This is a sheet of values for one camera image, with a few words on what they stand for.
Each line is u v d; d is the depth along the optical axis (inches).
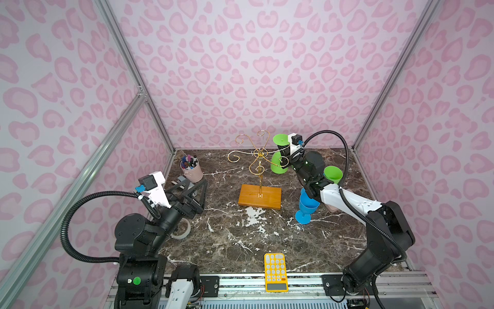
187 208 18.1
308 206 30.7
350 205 19.5
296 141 26.5
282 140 30.7
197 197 38.6
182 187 37.0
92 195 14.5
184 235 33.8
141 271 15.2
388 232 17.8
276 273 29.5
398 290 28.6
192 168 38.5
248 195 38.5
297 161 27.9
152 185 17.3
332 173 35.3
